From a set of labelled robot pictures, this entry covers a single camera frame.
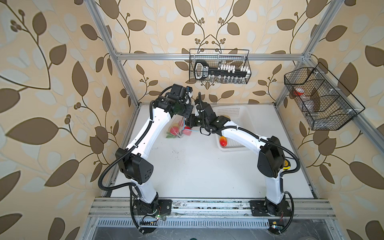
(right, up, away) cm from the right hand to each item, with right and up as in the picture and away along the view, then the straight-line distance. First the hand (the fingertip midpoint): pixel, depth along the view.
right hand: (187, 119), depth 84 cm
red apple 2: (0, -7, +2) cm, 7 cm away
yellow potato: (+27, +2, +25) cm, 37 cm away
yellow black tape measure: (+58, -27, +2) cm, 64 cm away
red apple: (-8, -7, +6) cm, 12 cm away
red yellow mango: (+22, -14, +8) cm, 27 cm away
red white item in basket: (+61, +15, -4) cm, 63 cm away
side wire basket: (+70, +7, -12) cm, 71 cm away
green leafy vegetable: (-13, -11, +12) cm, 21 cm away
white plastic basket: (+38, +2, +23) cm, 45 cm away
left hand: (+1, +6, -6) cm, 8 cm away
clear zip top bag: (-8, -2, +7) cm, 11 cm away
